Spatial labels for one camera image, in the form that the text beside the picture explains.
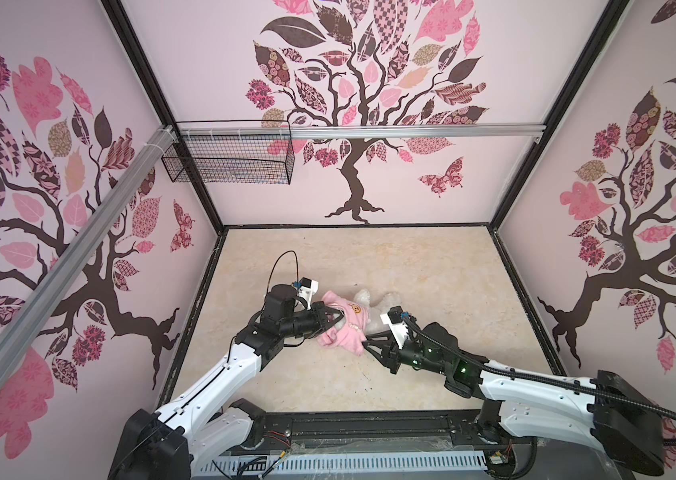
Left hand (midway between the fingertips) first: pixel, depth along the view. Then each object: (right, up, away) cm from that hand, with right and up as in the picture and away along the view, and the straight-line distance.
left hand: (345, 320), depth 75 cm
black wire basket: (-37, +50, +20) cm, 66 cm away
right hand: (+5, -4, -2) cm, 7 cm away
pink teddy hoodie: (+1, -3, -4) cm, 5 cm away
